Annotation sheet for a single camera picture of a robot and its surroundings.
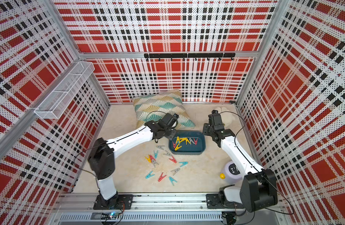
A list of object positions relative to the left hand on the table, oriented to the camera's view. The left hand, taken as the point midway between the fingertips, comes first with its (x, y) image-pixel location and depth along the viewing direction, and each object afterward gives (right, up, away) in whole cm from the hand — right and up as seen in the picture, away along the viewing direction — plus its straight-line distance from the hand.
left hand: (172, 131), depth 88 cm
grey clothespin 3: (-3, -15, +3) cm, 16 cm away
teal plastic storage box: (+10, -13, +5) cm, 17 cm away
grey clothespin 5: (-12, -20, 0) cm, 23 cm away
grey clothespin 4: (+2, -24, -4) cm, 24 cm away
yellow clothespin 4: (+3, -12, +5) cm, 13 cm away
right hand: (+24, +3, -3) cm, 24 cm away
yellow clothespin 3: (+4, -7, +8) cm, 11 cm away
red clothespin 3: (-6, -27, -6) cm, 28 cm away
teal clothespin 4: (+7, -21, -1) cm, 22 cm away
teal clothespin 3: (0, -28, -7) cm, 29 cm away
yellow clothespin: (+10, -8, +10) cm, 16 cm away
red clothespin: (+1, -11, +7) cm, 13 cm away
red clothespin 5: (-13, -18, +2) cm, 22 cm away
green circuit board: (-29, -41, -19) cm, 53 cm away
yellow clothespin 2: (+7, -6, +8) cm, 13 cm away
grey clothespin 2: (-9, -12, +7) cm, 16 cm away
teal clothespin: (-11, -16, +3) cm, 20 cm away
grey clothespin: (+13, -8, +9) cm, 18 cm away
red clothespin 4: (+1, -19, +1) cm, 19 cm away
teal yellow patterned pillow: (-14, +16, +8) cm, 22 cm away
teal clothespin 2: (-14, -26, -6) cm, 30 cm away
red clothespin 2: (+16, -8, +8) cm, 20 cm away
